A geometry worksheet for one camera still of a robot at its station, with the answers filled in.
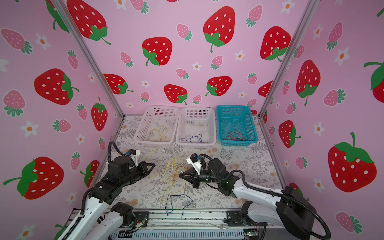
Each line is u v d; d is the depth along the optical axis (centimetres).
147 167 67
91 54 86
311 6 69
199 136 105
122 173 57
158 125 114
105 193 51
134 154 70
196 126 114
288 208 41
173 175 91
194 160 64
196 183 63
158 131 111
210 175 65
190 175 66
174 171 91
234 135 107
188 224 73
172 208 77
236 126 115
